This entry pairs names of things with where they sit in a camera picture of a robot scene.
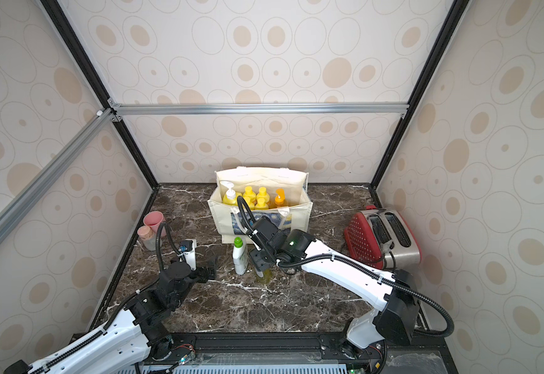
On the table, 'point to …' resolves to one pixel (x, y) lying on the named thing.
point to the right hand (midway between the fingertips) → (266, 250)
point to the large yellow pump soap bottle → (231, 197)
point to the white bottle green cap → (240, 256)
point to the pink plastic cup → (153, 219)
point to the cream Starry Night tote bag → (228, 220)
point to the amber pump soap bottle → (279, 199)
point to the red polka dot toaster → (382, 238)
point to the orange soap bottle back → (249, 188)
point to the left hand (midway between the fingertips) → (212, 254)
